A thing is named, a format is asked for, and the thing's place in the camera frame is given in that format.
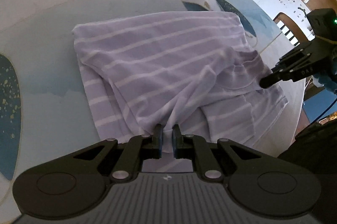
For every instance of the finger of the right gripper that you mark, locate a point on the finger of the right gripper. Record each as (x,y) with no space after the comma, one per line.
(270,80)

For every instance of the blue gloved hand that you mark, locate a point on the blue gloved hand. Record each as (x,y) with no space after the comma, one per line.
(327,82)

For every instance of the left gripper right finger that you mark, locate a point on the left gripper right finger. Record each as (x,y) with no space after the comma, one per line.
(196,149)

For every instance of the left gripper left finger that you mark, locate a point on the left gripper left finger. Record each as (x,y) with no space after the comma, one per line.
(131,155)

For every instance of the lavender white striped sweater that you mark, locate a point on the lavender white striped sweater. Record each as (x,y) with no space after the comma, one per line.
(194,69)

